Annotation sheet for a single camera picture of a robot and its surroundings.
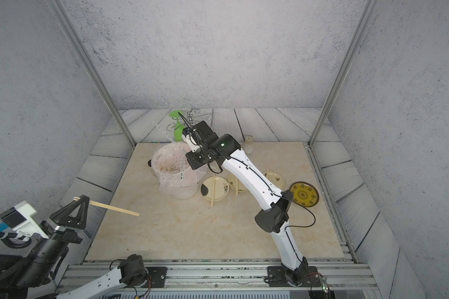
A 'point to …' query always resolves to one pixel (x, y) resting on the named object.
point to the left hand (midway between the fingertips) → (87, 199)
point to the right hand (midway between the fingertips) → (190, 159)
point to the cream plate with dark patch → (221, 189)
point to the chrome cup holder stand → (189, 119)
